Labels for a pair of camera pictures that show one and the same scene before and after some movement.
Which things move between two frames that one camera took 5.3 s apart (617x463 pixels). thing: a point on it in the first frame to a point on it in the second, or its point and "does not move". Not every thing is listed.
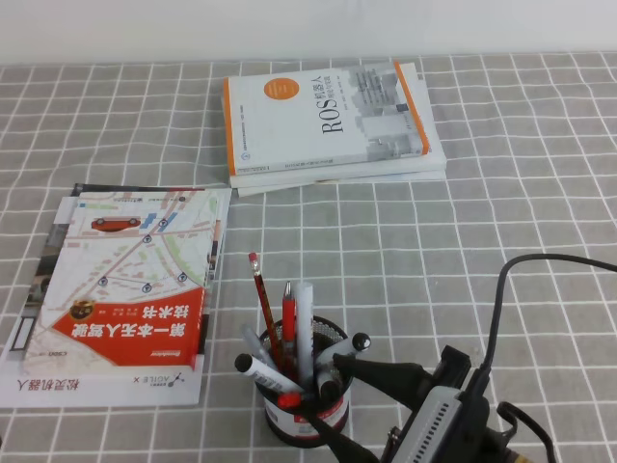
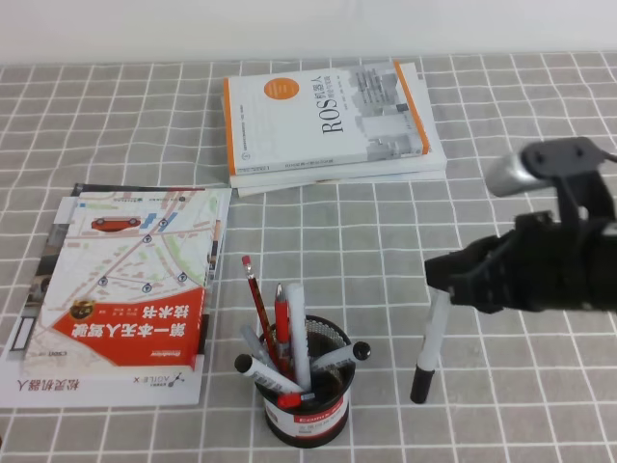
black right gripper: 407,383 to 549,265
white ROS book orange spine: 341,115 does not move
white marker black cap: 331,391 to 427,362
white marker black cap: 266,375 does not move
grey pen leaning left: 256,348 does not move
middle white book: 436,159 does not move
